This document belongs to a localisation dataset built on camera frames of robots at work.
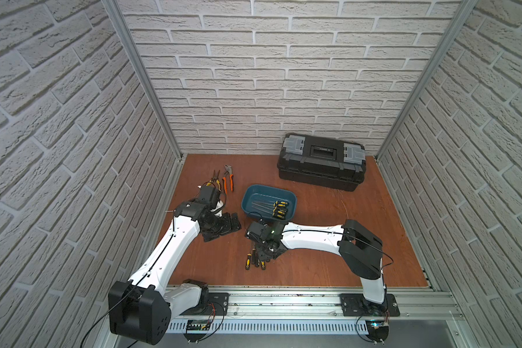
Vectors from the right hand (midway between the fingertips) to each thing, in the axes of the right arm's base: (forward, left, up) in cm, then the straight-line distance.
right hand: (266, 253), depth 85 cm
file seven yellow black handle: (+16, -6, +1) cm, 17 cm away
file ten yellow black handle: (+22, -6, +1) cm, 23 cm away
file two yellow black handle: (-2, +5, +3) cm, 6 cm away
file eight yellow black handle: (+19, -6, 0) cm, 20 cm away
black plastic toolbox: (+35, -28, +15) cm, 47 cm away
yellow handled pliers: (+38, +23, +2) cm, 44 cm away
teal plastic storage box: (+28, +5, +3) cm, 29 cm away
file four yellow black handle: (-5, +2, +1) cm, 5 cm away
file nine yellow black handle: (+20, -5, +1) cm, 20 cm away
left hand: (+6, +12, +13) cm, 19 cm away
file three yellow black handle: (-4, +4, +2) cm, 6 cm away
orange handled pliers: (+38, +16, +2) cm, 41 cm away
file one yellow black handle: (-3, +7, 0) cm, 8 cm away
